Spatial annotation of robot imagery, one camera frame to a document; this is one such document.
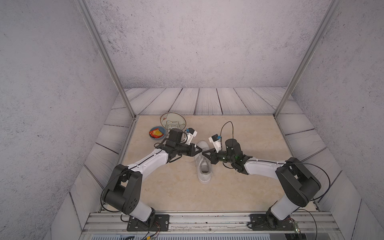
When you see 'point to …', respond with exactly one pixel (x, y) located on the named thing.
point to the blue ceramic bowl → (161, 129)
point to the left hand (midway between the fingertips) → (203, 150)
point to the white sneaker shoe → (204, 163)
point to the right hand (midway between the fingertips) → (203, 154)
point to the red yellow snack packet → (156, 133)
